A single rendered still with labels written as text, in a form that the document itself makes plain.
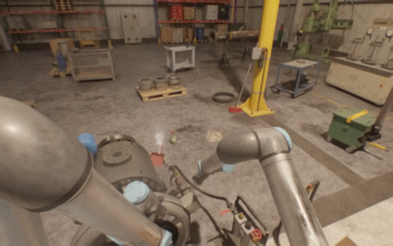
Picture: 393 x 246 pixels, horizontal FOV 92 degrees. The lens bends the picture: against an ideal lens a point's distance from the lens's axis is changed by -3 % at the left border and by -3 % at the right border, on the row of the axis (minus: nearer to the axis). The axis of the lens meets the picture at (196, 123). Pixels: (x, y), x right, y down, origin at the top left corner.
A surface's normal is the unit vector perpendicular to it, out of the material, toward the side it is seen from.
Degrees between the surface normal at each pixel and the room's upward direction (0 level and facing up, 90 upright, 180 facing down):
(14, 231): 89
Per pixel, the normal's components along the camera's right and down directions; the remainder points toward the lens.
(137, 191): -0.13, -0.68
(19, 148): 0.57, -0.27
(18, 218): 0.94, 0.18
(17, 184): 0.35, 0.28
